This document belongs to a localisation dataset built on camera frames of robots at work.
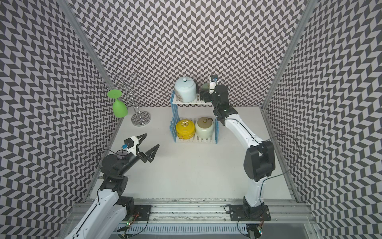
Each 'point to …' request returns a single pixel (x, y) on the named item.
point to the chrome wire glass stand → (140, 118)
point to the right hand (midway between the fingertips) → (208, 87)
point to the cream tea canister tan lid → (204, 127)
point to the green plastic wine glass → (119, 108)
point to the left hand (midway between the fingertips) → (152, 140)
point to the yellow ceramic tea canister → (185, 129)
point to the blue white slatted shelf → (174, 116)
